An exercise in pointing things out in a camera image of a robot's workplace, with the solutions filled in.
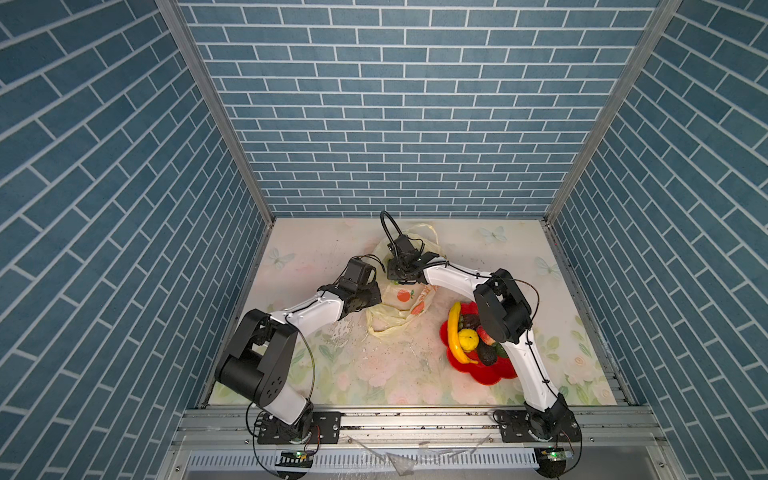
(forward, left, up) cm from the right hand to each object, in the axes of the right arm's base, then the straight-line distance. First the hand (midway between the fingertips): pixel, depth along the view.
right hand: (392, 270), depth 102 cm
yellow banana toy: (-20, -20, +4) cm, 28 cm away
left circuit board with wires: (-54, +19, -6) cm, 58 cm away
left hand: (-12, +1, +3) cm, 12 cm away
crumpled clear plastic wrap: (-53, -7, -4) cm, 54 cm away
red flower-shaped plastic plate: (-33, -29, 0) cm, 44 cm away
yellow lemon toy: (-24, -24, +2) cm, 34 cm away
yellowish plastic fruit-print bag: (-11, -5, -3) cm, 13 cm away
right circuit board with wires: (-49, -43, -5) cm, 66 cm away
